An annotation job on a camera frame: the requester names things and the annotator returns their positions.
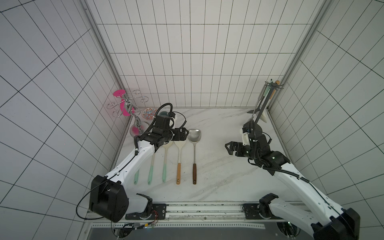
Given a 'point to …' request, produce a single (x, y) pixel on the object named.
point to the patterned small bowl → (149, 113)
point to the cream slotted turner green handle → (166, 146)
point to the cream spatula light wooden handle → (263, 115)
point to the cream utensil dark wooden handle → (194, 136)
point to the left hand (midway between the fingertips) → (179, 134)
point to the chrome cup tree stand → (127, 105)
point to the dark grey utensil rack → (257, 128)
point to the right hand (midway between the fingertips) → (232, 142)
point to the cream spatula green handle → (151, 170)
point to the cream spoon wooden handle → (179, 144)
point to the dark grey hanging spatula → (262, 102)
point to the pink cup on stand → (120, 92)
